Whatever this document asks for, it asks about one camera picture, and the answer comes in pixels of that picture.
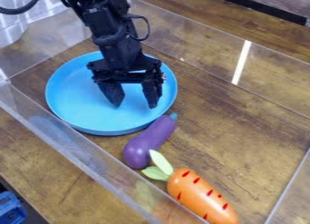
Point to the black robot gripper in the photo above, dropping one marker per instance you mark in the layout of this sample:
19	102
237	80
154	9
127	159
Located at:
123	65

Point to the white curtain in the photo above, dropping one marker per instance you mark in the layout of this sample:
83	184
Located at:
19	13

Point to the purple toy eggplant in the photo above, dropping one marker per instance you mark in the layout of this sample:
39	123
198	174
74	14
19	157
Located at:
150	139

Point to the blue round tray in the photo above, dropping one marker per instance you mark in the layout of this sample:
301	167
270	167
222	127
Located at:
79	104

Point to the clear acrylic enclosure wall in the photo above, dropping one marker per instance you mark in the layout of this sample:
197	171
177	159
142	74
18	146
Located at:
242	67

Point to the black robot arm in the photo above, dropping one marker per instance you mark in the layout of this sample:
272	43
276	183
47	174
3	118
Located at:
78	6

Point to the blue plastic object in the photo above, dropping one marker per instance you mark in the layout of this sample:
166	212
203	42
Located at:
12	211

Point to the dark wooden furniture edge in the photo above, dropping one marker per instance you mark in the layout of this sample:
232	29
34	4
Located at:
269	10

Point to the orange toy carrot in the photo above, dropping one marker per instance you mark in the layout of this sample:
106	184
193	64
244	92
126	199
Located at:
189	188

